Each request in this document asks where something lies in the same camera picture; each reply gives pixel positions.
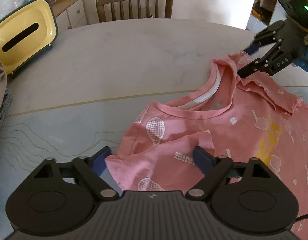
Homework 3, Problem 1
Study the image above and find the yellow tissue box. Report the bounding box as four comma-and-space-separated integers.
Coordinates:
0, 0, 58, 75

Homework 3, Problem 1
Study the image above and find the white cabinet with shelves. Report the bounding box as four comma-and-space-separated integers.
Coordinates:
246, 0, 287, 33

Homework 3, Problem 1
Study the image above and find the white wooden sideboard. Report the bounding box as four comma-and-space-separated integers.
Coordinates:
49, 0, 88, 33

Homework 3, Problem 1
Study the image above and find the pink tennis print shirt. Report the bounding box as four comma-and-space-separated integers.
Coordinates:
104, 51, 308, 240

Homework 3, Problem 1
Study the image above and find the brown wooden chair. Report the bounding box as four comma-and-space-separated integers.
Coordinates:
95, 0, 174, 23

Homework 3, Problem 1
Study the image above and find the blue gloved right hand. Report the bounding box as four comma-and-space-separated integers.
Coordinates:
292, 46, 308, 72

